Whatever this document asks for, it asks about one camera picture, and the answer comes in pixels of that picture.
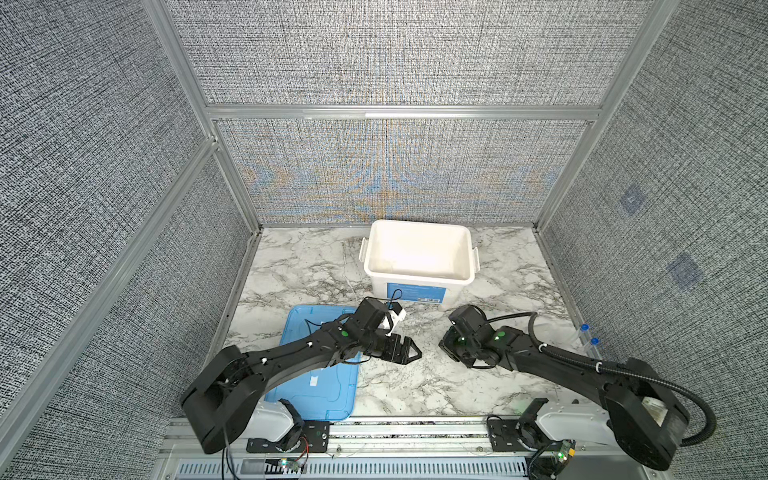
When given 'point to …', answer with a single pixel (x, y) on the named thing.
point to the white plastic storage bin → (419, 262)
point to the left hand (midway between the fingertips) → (410, 355)
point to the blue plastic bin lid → (328, 394)
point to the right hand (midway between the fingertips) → (437, 345)
